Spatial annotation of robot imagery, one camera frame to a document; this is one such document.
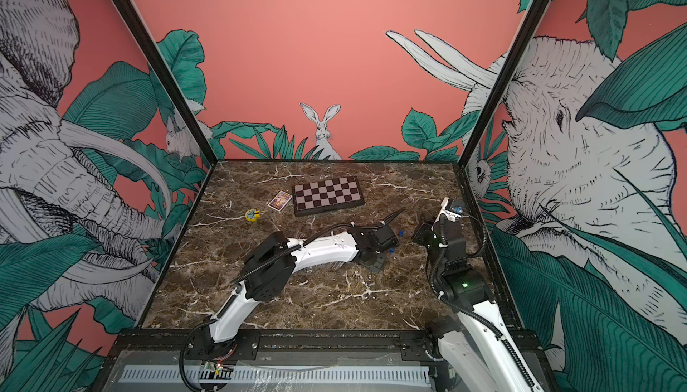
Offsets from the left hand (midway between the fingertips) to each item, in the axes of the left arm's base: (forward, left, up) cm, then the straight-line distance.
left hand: (377, 258), depth 90 cm
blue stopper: (-5, -2, +17) cm, 18 cm away
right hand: (+3, -11, +25) cm, 27 cm away
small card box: (+26, +36, +1) cm, 44 cm away
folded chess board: (+27, +17, +1) cm, 32 cm away
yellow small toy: (+20, +46, 0) cm, 50 cm away
